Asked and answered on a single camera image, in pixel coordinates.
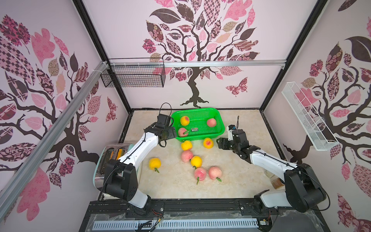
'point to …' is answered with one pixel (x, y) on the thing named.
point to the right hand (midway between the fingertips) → (221, 141)
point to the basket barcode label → (194, 129)
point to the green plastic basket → (197, 124)
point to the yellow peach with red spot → (184, 120)
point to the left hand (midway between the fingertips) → (167, 136)
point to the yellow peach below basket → (187, 145)
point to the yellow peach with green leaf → (155, 163)
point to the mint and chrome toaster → (103, 153)
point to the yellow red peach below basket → (208, 143)
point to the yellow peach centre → (196, 161)
